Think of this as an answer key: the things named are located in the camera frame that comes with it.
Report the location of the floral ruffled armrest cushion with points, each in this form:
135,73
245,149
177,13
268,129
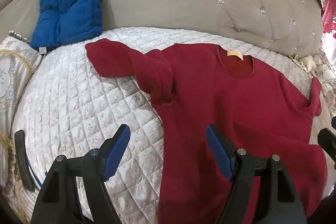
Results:
14,77
324,74

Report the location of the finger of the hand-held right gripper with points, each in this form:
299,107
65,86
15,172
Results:
328,141

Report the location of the beige tufted sofa backrest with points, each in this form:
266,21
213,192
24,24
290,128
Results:
183,3

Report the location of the blue quilted cushion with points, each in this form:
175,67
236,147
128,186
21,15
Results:
69,1

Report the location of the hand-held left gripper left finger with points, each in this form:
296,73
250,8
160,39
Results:
116,154

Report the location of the black curved object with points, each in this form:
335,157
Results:
23,158

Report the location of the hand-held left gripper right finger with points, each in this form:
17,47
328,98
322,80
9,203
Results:
219,155

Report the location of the red patterned cloth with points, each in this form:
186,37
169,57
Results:
329,14

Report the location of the red long-sleeve shirt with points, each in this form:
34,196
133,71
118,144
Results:
215,98

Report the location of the white quilted sofa cover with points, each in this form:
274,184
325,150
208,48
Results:
78,108

